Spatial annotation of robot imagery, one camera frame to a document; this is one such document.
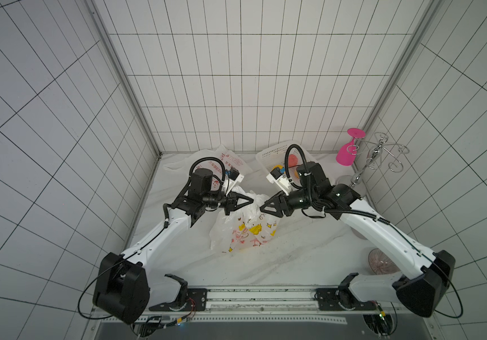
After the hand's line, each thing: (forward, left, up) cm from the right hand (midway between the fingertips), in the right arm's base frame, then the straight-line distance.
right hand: (263, 201), depth 69 cm
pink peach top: (+38, -16, -20) cm, 45 cm away
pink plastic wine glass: (+25, -34, -1) cm, 42 cm away
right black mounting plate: (-23, -25, -25) cm, 43 cm away
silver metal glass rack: (+26, -45, 0) cm, 52 cm away
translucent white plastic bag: (-6, +6, -7) cm, 11 cm away
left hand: (+1, +5, -3) cm, 6 cm away
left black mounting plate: (-26, +23, -25) cm, 43 cm away
